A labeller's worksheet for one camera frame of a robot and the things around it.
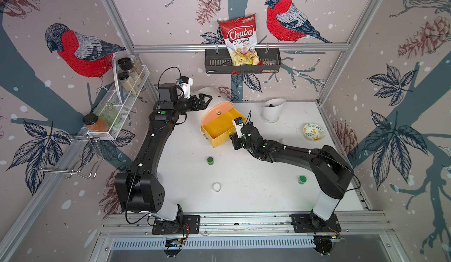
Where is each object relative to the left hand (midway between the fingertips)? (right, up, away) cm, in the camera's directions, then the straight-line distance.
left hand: (207, 94), depth 77 cm
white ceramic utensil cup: (+35, -6, +28) cm, 46 cm away
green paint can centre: (0, -34, +13) cm, 36 cm away
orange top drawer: (+3, -7, +11) cm, 13 cm away
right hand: (+11, -19, +12) cm, 25 cm away
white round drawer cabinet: (+4, 0, +15) cm, 15 cm away
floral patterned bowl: (+61, -20, +27) cm, 69 cm away
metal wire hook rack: (-41, -23, -20) cm, 51 cm away
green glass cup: (-38, -8, -9) cm, 40 cm away
